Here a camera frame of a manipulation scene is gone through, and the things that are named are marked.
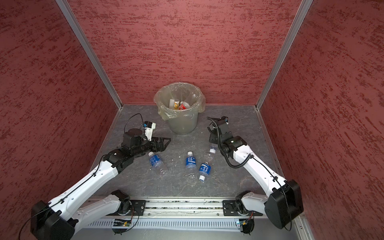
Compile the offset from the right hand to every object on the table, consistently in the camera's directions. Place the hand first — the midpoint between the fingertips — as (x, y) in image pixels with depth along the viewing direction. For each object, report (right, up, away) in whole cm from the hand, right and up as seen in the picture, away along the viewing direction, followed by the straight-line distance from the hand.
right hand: (213, 138), depth 82 cm
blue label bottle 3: (-5, -18, -1) cm, 18 cm away
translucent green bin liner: (-23, +24, +19) cm, 38 cm away
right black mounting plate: (+8, -35, -9) cm, 37 cm away
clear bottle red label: (-18, +19, +12) cm, 29 cm away
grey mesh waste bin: (-21, +9, +17) cm, 28 cm away
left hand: (-27, -2, -5) cm, 27 cm away
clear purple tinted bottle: (0, -13, +7) cm, 15 cm away
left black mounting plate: (-40, -35, -8) cm, 54 cm away
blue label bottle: (-33, -16, +3) cm, 37 cm away
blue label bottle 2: (-13, -19, +4) cm, 23 cm away
